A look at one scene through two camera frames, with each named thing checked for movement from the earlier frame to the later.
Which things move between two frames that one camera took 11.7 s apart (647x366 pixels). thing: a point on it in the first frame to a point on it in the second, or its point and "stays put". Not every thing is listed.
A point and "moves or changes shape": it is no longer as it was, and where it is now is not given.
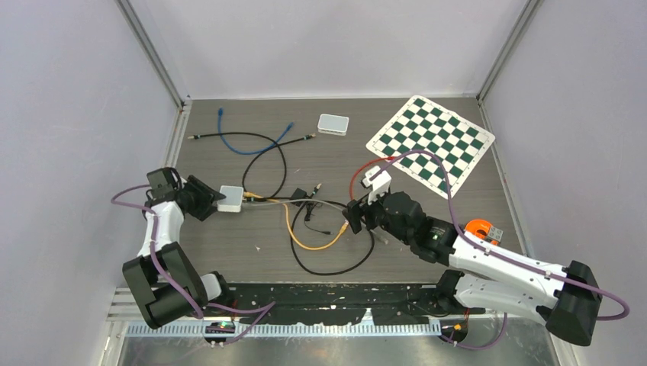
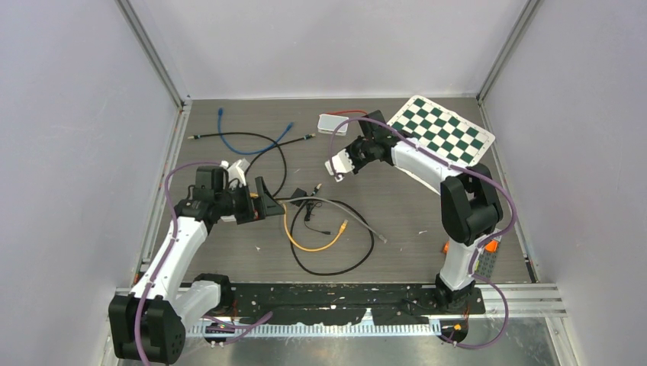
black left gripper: [207, 197] to [258, 208]
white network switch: [333, 124] stays put
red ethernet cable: [389, 158] moves or changes shape
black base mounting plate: [310, 303] stays put
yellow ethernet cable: [290, 229] stays put
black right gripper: [357, 209] to [349, 149]
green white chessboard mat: [457, 143] stays put
